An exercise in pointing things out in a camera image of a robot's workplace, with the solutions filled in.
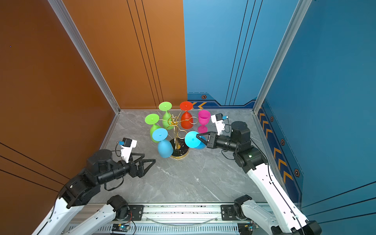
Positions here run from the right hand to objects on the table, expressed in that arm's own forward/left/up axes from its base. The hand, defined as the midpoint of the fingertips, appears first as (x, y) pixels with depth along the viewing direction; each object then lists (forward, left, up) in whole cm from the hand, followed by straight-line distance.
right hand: (196, 137), depth 63 cm
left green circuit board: (-29, +38, -34) cm, 59 cm away
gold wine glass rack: (+15, +10, -31) cm, 36 cm away
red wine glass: (+15, +5, -4) cm, 16 cm away
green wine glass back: (+23, +17, -3) cm, 29 cm away
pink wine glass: (+29, -6, -18) cm, 34 cm away
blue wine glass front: (+2, +16, -12) cm, 20 cm away
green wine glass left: (+14, +22, -3) cm, 27 cm away
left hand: (-7, +20, -5) cm, 22 cm away
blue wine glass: (-1, +2, -2) cm, 3 cm away
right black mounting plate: (-23, -15, -32) cm, 43 cm away
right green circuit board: (-29, -24, -36) cm, 52 cm away
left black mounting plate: (-23, +30, -33) cm, 50 cm away
